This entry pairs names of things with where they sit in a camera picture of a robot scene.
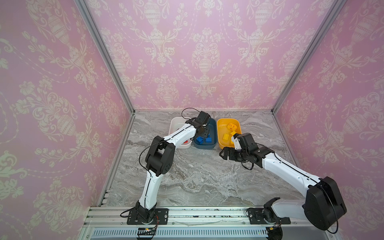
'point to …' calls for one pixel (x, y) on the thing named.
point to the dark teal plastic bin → (213, 133)
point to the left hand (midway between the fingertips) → (204, 131)
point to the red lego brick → (185, 142)
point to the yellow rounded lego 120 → (232, 126)
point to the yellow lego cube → (233, 133)
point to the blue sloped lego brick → (209, 139)
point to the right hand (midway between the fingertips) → (226, 154)
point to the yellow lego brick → (226, 136)
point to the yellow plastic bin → (227, 128)
